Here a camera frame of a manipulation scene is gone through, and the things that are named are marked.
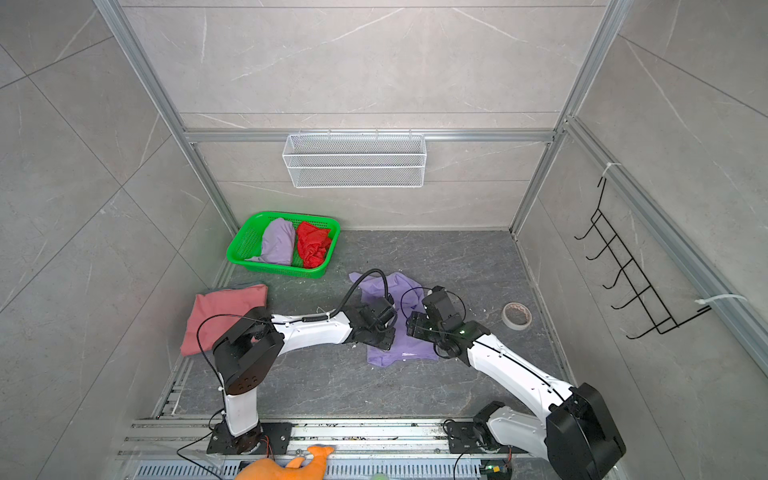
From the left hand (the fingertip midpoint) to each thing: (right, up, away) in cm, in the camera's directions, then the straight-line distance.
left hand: (392, 334), depth 90 cm
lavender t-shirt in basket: (-42, +29, +18) cm, 54 cm away
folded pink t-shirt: (-56, +7, +1) cm, 56 cm away
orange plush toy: (-22, -25, -23) cm, 40 cm away
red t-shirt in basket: (-28, +29, +13) cm, 42 cm away
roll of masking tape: (+38, +2, +3) cm, 38 cm away
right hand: (+6, +5, -5) cm, 10 cm away
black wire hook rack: (+55, +23, -20) cm, 63 cm away
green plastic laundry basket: (-36, +28, +20) cm, 50 cm away
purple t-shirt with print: (+5, +10, +5) cm, 12 cm away
